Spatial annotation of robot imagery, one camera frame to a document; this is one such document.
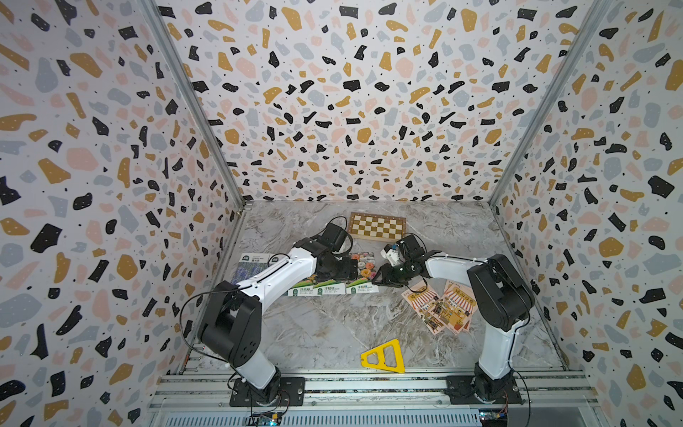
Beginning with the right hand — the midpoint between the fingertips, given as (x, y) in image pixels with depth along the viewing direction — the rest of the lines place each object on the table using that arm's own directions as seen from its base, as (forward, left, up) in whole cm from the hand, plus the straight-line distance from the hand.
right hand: (377, 281), depth 94 cm
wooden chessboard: (+25, 0, +1) cm, 25 cm away
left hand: (-2, +9, +9) cm, 13 cm away
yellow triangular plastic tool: (-24, -1, -2) cm, 24 cm away
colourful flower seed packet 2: (-2, +17, -2) cm, 17 cm away
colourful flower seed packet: (-2, +26, -2) cm, 26 cm away
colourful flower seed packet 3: (+6, +4, -3) cm, 8 cm away
